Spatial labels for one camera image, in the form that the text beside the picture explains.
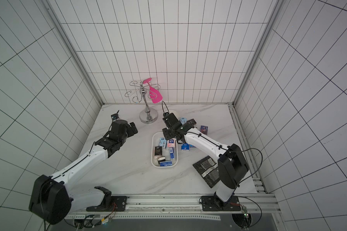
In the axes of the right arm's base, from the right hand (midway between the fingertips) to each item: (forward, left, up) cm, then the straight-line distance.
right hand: (163, 132), depth 86 cm
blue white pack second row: (-4, -14, -12) cm, 18 cm away
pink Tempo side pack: (-3, -5, -8) cm, 10 cm away
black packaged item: (-17, -28, -11) cm, 34 cm away
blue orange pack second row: (-19, -16, +20) cm, 32 cm away
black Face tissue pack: (-8, +3, -9) cm, 13 cm away
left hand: (0, +22, +2) cm, 22 cm away
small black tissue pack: (+19, -18, -13) cm, 29 cm away
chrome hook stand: (+22, +16, -12) cm, 30 cm away
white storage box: (+2, +6, -9) cm, 11 cm away
